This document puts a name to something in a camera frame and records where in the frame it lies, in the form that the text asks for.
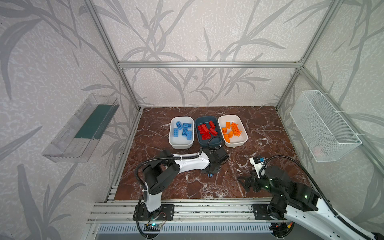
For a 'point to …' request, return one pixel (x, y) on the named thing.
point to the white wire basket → (327, 135)
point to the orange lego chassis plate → (235, 129)
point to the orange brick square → (224, 130)
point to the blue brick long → (175, 132)
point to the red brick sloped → (202, 129)
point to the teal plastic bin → (208, 127)
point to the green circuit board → (152, 227)
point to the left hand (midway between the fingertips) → (215, 166)
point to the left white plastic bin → (181, 131)
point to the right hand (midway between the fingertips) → (243, 171)
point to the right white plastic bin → (235, 141)
